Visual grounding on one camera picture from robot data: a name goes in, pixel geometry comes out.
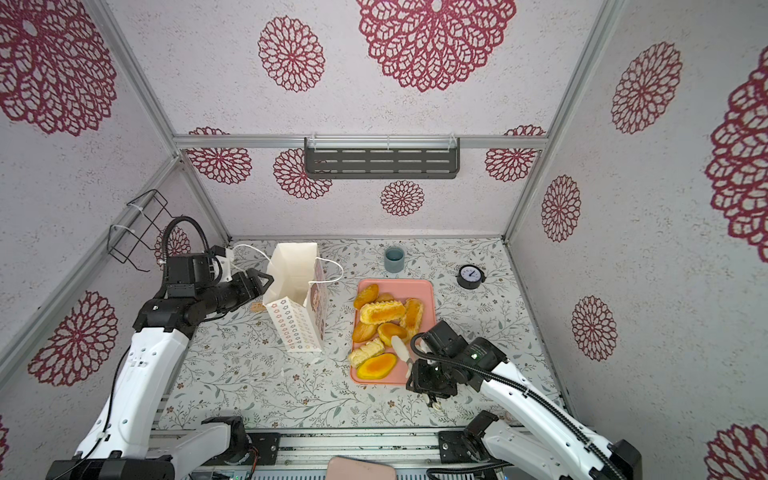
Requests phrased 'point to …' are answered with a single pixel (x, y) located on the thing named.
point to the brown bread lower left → (362, 332)
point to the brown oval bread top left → (367, 295)
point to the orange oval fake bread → (376, 366)
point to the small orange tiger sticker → (257, 307)
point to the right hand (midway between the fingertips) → (410, 384)
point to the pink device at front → (347, 468)
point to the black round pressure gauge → (470, 276)
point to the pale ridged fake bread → (371, 348)
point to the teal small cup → (394, 259)
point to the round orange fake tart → (389, 330)
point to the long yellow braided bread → (381, 312)
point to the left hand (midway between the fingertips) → (264, 289)
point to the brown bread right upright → (413, 317)
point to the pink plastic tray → (420, 289)
